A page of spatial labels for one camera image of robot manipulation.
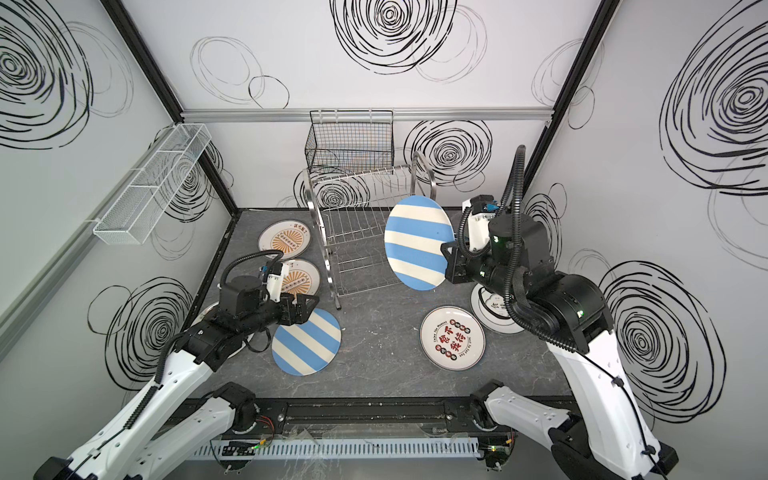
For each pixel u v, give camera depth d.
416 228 0.66
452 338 0.87
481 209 0.46
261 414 0.73
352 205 1.24
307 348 0.85
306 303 0.67
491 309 0.94
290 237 1.11
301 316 0.66
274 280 0.67
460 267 0.47
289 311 0.65
